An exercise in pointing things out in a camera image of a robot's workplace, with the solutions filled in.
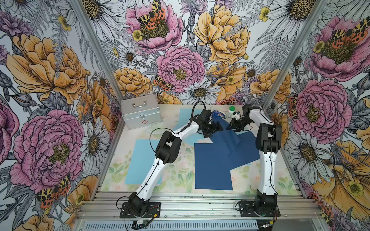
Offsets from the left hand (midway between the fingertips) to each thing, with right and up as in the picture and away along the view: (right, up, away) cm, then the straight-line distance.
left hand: (218, 134), depth 100 cm
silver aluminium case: (-52, +16, -1) cm, 54 cm away
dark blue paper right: (+8, -1, +1) cm, 8 cm away
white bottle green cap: (+12, +18, +9) cm, 23 cm away
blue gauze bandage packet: (+2, +15, +15) cm, 21 cm away
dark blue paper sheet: (-5, -18, -10) cm, 21 cm away
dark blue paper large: (+19, -11, -1) cm, 22 cm away
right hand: (+8, +2, +4) cm, 9 cm away
